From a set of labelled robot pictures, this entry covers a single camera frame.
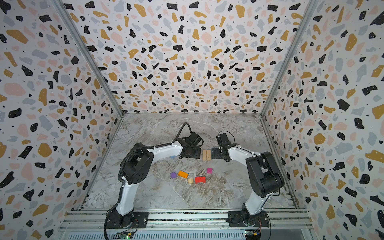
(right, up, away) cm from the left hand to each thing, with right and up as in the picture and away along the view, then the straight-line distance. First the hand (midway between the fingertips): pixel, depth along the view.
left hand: (198, 152), depth 96 cm
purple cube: (-15, -13, -6) cm, 20 cm away
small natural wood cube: (-4, -15, -10) cm, 18 cm away
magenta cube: (+7, -11, -2) cm, 13 cm away
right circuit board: (+27, -35, -24) cm, 51 cm away
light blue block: (-11, +3, -29) cm, 31 cm away
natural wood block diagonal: (+7, -2, +1) cm, 7 cm away
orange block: (-9, -12, -6) cm, 16 cm away
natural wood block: (+4, -2, +1) cm, 5 cm away
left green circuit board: (-36, -35, -26) cm, 56 cm away
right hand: (+13, +1, 0) cm, 13 cm away
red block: (+1, -14, -9) cm, 17 cm away
